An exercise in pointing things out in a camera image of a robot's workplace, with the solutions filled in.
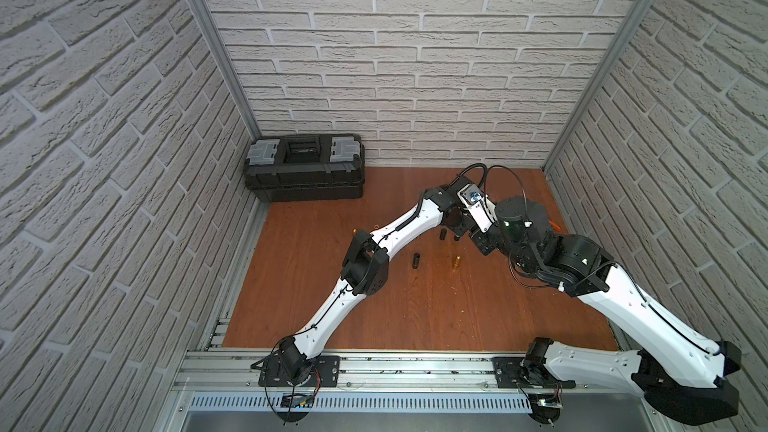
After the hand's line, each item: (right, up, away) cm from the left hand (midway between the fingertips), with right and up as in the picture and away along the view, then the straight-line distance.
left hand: (468, 222), depth 92 cm
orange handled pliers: (+32, -3, +8) cm, 34 cm away
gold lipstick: (-4, -13, -2) cm, 14 cm away
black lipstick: (-7, -4, +4) cm, 9 cm away
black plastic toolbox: (-53, +18, +7) cm, 57 cm away
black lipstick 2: (-17, -12, -3) cm, 21 cm away
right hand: (-4, +5, -27) cm, 28 cm away
